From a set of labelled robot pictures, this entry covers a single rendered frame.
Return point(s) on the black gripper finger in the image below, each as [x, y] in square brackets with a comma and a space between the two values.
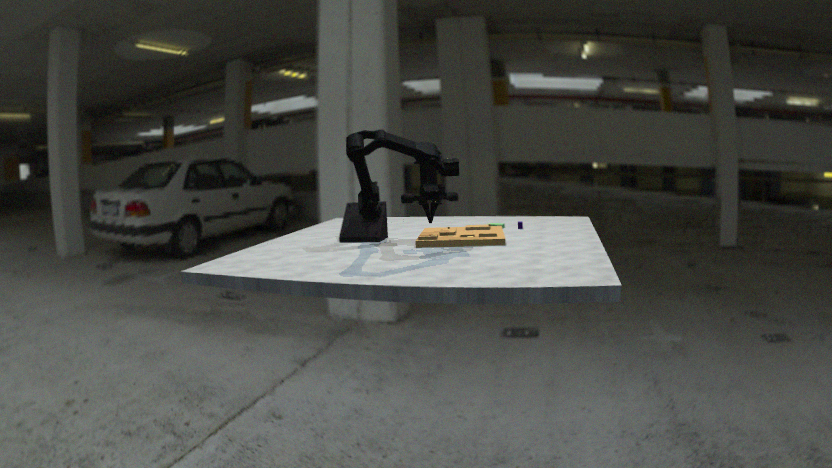
[426, 208]
[433, 209]

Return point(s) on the tan board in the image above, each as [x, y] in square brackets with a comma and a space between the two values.
[483, 235]

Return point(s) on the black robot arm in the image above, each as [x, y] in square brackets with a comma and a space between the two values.
[424, 153]

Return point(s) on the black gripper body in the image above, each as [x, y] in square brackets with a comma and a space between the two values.
[409, 198]

